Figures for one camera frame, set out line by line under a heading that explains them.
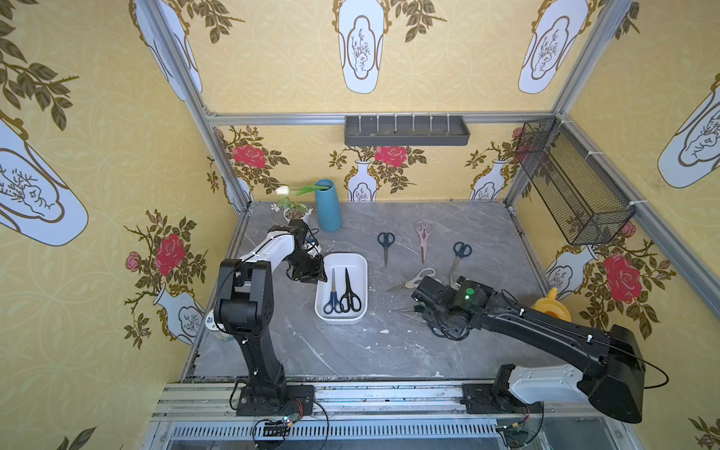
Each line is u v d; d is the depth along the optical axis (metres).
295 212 1.06
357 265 0.98
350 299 0.92
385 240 1.09
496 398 0.64
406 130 0.92
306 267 0.82
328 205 1.03
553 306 0.78
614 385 0.38
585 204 0.74
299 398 0.74
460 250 1.06
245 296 0.51
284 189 0.90
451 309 0.54
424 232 1.10
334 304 0.92
